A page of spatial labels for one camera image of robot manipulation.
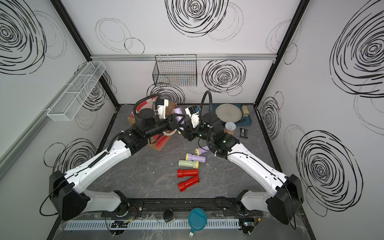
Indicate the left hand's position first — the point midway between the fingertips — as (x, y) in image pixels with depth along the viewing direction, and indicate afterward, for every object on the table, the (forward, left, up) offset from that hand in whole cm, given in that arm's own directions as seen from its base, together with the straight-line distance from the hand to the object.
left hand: (183, 116), depth 69 cm
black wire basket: (+65, +9, -16) cm, 68 cm away
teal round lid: (-38, -8, -26) cm, 46 cm away
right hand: (-4, +2, -2) cm, 5 cm away
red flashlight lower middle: (-15, -2, -30) cm, 34 cm away
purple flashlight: (-2, +2, +1) cm, 3 cm away
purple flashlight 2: (-2, -9, -30) cm, 31 cm away
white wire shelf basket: (+6, +59, -1) cm, 59 cm away
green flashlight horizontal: (-11, -6, -29) cm, 32 cm away
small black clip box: (+14, -39, -32) cm, 52 cm away
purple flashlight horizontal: (-6, -8, -31) cm, 32 cm away
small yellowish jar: (+32, -43, -29) cm, 61 cm away
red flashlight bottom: (-22, 0, -31) cm, 38 cm away
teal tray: (+34, -20, -27) cm, 48 cm away
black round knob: (-36, +5, -24) cm, 44 cm away
